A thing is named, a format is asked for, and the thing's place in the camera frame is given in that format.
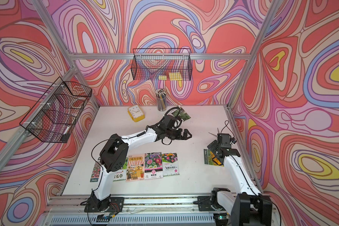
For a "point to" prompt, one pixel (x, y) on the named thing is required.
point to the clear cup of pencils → (161, 100)
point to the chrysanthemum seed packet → (153, 167)
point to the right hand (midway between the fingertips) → (215, 153)
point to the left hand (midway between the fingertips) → (189, 137)
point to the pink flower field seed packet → (96, 173)
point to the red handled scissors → (214, 135)
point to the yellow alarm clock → (135, 113)
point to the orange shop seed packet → (135, 167)
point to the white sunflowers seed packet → (170, 164)
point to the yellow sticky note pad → (175, 76)
